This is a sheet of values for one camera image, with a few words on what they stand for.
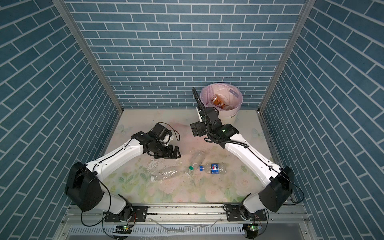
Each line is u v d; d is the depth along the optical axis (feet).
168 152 2.37
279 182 1.31
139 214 2.43
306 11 2.37
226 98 3.35
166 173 2.80
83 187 1.35
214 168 2.77
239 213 2.23
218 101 3.25
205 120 1.81
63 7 2.30
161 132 2.19
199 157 3.09
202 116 1.88
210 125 1.81
